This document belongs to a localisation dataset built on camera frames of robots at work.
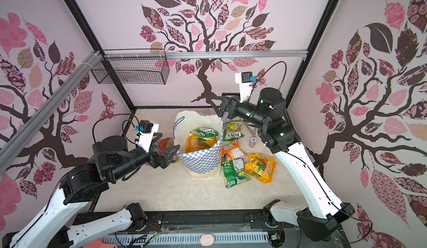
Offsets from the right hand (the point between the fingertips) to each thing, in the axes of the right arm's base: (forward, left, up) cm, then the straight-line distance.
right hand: (216, 95), depth 54 cm
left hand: (-10, +17, -13) cm, 24 cm away
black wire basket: (+45, +49, -15) cm, 68 cm away
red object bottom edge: (-37, +50, -46) cm, 77 cm away
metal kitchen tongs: (+23, -22, -50) cm, 59 cm away
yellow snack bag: (-7, -22, -42) cm, 48 cm away
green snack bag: (+12, +8, -36) cm, 39 cm away
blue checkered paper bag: (-9, +6, -32) cm, 34 cm away
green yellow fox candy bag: (+20, -9, -46) cm, 51 cm away
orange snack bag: (+5, -8, -46) cm, 47 cm away
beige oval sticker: (-36, +5, -50) cm, 62 cm away
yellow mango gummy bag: (+10, +13, -45) cm, 48 cm away
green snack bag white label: (-8, -8, -47) cm, 48 cm away
